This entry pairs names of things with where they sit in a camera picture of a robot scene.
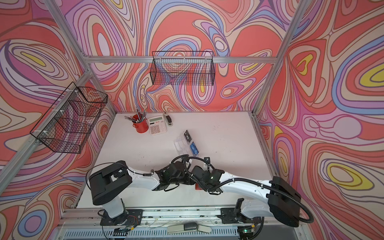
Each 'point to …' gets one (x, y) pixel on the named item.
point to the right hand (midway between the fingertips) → (208, 181)
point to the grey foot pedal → (187, 227)
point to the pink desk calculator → (157, 125)
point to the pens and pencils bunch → (140, 117)
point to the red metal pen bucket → (140, 123)
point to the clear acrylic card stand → (184, 144)
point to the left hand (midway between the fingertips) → (200, 178)
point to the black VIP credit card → (188, 136)
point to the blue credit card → (194, 149)
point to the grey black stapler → (168, 119)
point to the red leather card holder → (197, 187)
